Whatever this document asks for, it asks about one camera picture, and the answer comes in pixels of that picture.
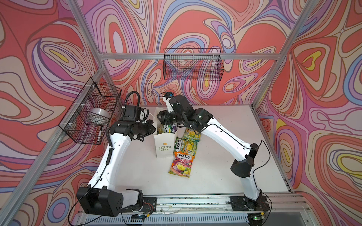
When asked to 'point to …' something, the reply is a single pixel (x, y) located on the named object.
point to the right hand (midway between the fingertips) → (163, 118)
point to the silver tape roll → (101, 111)
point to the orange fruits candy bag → (181, 165)
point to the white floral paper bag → (165, 142)
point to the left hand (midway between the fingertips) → (157, 127)
